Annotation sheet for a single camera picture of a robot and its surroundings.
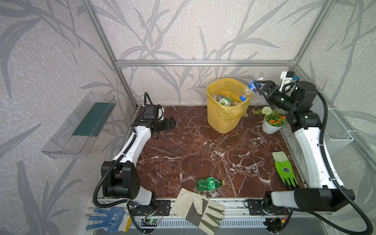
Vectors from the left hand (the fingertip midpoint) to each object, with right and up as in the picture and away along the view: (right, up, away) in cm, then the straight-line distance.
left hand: (171, 119), depth 86 cm
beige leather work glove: (+19, -47, -14) cm, 53 cm away
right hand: (+44, +17, -20) cm, 51 cm away
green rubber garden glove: (+68, -29, +1) cm, 74 cm away
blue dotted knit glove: (-26, -49, -16) cm, 58 cm away
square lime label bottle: (+35, +12, +10) cm, 38 cm away
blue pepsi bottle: (+29, +15, +12) cm, 35 cm away
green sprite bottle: (+22, -35, -7) cm, 42 cm away
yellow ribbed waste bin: (+33, 0, -2) cm, 33 cm away
